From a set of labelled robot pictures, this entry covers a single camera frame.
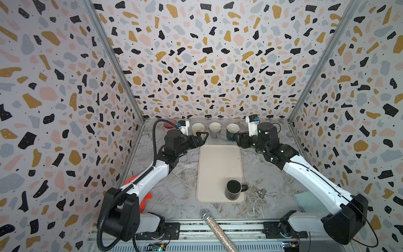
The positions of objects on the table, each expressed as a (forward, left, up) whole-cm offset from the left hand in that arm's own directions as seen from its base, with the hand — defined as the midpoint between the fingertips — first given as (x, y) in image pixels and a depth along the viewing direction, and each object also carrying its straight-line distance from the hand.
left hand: (204, 135), depth 79 cm
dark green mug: (+19, -18, -18) cm, 32 cm away
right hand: (-2, -17, +3) cm, 17 cm away
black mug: (-21, -14, -16) cm, 30 cm away
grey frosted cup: (+19, -6, -17) cm, 26 cm away
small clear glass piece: (-20, -31, -25) cm, 44 cm away
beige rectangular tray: (-2, -7, -26) cm, 27 cm away
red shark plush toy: (-21, +31, -24) cm, 44 cm away
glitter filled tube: (-32, -1, -21) cm, 38 cm away
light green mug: (+21, +5, -16) cm, 27 cm away
